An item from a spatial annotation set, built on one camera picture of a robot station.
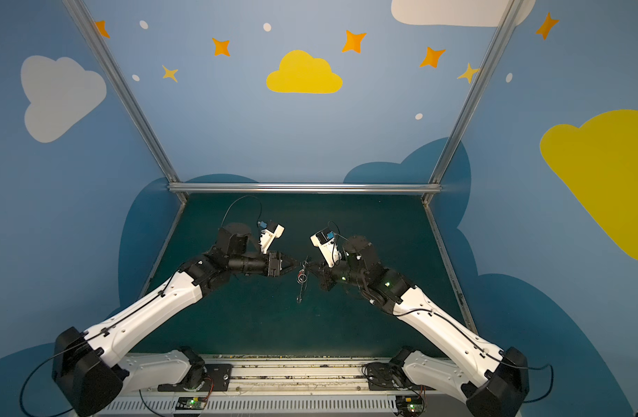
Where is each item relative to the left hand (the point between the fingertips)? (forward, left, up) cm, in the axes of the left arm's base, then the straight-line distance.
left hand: (299, 265), depth 70 cm
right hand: (+1, -3, 0) cm, 3 cm away
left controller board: (-29, +29, -25) cm, 49 cm away
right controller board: (-29, -31, -26) cm, 50 cm away
